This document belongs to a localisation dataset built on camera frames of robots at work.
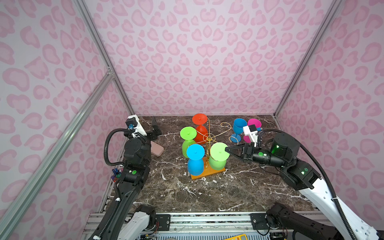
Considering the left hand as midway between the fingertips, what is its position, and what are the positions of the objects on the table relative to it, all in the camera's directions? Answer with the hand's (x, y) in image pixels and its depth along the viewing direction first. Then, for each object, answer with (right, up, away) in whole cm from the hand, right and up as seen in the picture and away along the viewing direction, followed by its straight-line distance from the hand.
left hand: (143, 117), depth 65 cm
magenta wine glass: (+59, -1, +31) cm, 66 cm away
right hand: (+34, -13, -11) cm, 38 cm away
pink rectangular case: (-3, -19, +34) cm, 39 cm away
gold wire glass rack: (+30, -30, +23) cm, 48 cm away
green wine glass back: (+19, -7, +1) cm, 21 cm away
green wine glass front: (+31, -15, -9) cm, 36 cm away
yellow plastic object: (+43, -54, +3) cm, 69 cm away
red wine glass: (+26, -7, +4) cm, 27 cm away
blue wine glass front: (+23, -15, -4) cm, 27 cm away
